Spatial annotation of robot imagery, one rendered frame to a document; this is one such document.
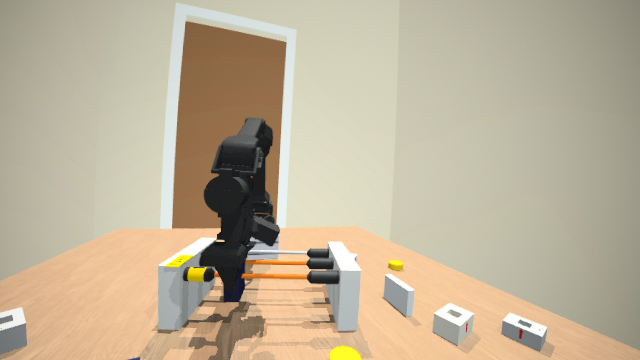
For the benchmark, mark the yellow flat disc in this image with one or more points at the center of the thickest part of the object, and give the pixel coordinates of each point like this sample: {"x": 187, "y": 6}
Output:
{"x": 344, "y": 353}
{"x": 395, "y": 265}

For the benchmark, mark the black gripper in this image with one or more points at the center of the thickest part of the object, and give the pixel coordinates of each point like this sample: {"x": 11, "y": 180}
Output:
{"x": 227, "y": 256}

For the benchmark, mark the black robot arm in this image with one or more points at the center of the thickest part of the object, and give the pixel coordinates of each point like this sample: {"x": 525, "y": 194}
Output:
{"x": 244, "y": 156}

